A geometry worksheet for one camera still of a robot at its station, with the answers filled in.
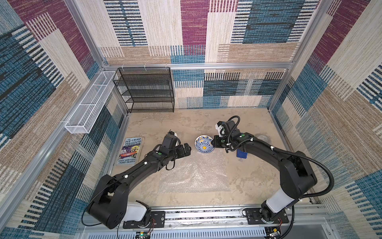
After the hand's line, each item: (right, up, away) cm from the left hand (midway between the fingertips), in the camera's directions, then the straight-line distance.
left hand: (186, 149), depth 87 cm
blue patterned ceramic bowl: (+10, +3, +5) cm, 11 cm away
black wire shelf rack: (-27, +40, +22) cm, 53 cm away
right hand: (+16, +3, +2) cm, 17 cm away
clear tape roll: (+52, +5, +14) cm, 54 cm away
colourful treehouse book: (-36, -2, +9) cm, 37 cm away
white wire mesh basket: (-47, +18, -16) cm, 53 cm away
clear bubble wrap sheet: (+6, -13, 0) cm, 14 cm away
